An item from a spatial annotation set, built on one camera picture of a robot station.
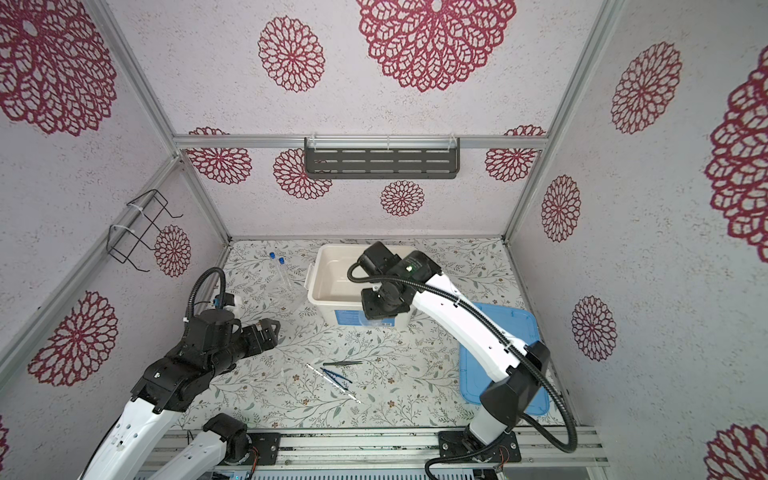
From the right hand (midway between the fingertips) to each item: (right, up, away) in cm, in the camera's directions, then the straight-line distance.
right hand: (371, 306), depth 73 cm
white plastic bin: (-14, -2, +32) cm, 36 cm away
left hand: (-26, -7, +1) cm, 27 cm away
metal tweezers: (-9, -19, +16) cm, 26 cm away
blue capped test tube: (-32, +13, +22) cm, 41 cm away
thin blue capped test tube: (-29, +11, +22) cm, 38 cm away
